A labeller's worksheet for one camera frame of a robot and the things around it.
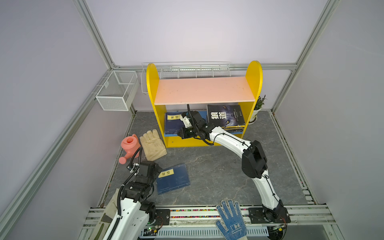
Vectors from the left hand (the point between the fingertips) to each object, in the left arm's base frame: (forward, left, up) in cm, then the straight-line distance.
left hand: (154, 173), depth 80 cm
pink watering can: (+18, +16, +2) cm, 24 cm away
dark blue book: (+27, -10, +9) cm, 30 cm away
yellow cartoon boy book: (+21, -48, +8) cm, 52 cm away
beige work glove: (+22, +5, -8) cm, 24 cm away
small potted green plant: (+39, -68, +7) cm, 79 cm away
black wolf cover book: (+27, -42, +14) cm, 52 cm away
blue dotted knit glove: (-26, -39, -8) cm, 48 cm away
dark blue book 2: (-1, -9, -8) cm, 12 cm away
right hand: (+20, -13, +6) cm, 25 cm away
